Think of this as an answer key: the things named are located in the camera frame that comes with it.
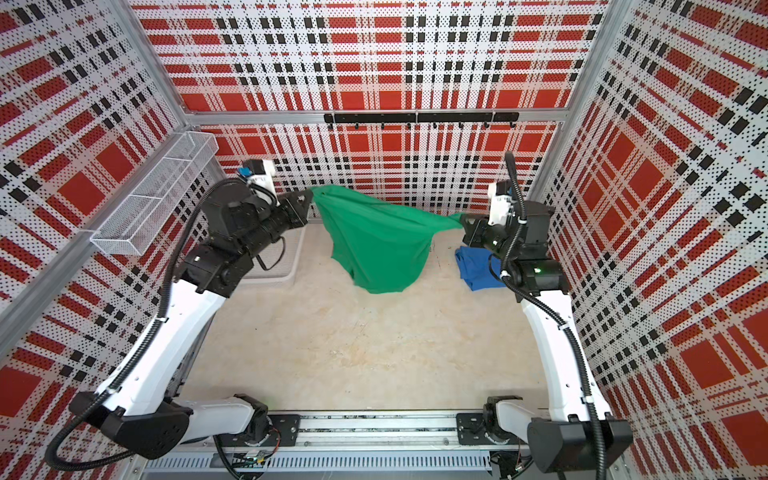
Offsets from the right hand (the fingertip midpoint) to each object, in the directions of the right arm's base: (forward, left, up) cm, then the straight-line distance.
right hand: (464, 219), depth 68 cm
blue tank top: (+12, -13, -37) cm, 41 cm away
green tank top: (+3, +21, -13) cm, 25 cm away
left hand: (+1, +34, +7) cm, 35 cm away
